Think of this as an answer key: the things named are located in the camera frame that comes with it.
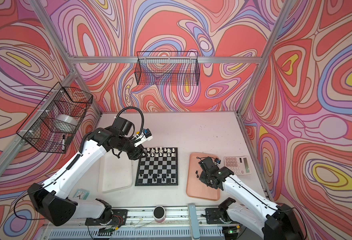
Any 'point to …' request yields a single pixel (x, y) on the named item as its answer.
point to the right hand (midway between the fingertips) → (206, 181)
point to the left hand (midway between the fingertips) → (145, 150)
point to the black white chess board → (160, 168)
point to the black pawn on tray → (196, 172)
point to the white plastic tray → (114, 173)
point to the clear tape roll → (67, 118)
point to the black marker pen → (63, 143)
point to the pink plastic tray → (195, 188)
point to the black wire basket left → (53, 122)
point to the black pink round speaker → (159, 213)
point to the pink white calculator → (240, 165)
